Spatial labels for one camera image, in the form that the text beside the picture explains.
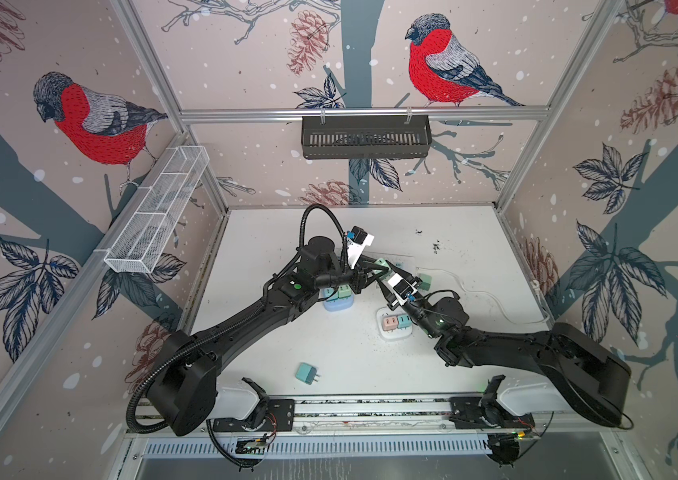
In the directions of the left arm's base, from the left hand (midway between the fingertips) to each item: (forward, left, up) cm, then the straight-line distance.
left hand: (384, 269), depth 71 cm
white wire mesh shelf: (+5, +59, +4) cm, 59 cm away
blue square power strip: (+3, +11, -25) cm, 27 cm away
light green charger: (+2, 0, +1) cm, 2 cm away
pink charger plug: (-5, -3, -20) cm, 21 cm away
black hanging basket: (+54, +2, +2) cm, 54 cm away
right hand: (+2, +1, -3) cm, 3 cm away
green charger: (+11, -18, -26) cm, 33 cm away
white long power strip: (+18, -11, -24) cm, 32 cm away
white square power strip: (-6, -6, -25) cm, 26 cm away
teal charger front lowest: (-17, +20, -25) cm, 36 cm away
